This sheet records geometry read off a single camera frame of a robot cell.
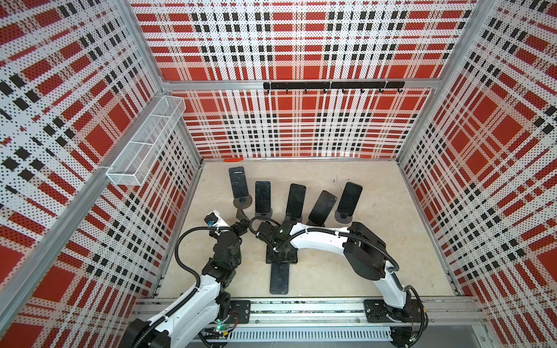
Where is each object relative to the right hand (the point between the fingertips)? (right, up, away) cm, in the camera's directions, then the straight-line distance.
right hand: (277, 264), depth 83 cm
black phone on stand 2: (-7, +26, +8) cm, 28 cm away
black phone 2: (+1, -4, -3) cm, 5 cm away
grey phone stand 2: (-6, +17, +15) cm, 23 cm away
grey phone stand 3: (+7, +15, +15) cm, 22 cm away
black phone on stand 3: (+7, +24, +8) cm, 27 cm away
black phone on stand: (-18, +32, +12) cm, 39 cm away
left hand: (-17, +20, -2) cm, 26 cm away
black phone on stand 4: (+19, +21, +6) cm, 29 cm away
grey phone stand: (-18, +22, +20) cm, 35 cm away
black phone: (+30, +25, +8) cm, 40 cm away
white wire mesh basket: (-63, +40, +9) cm, 75 cm away
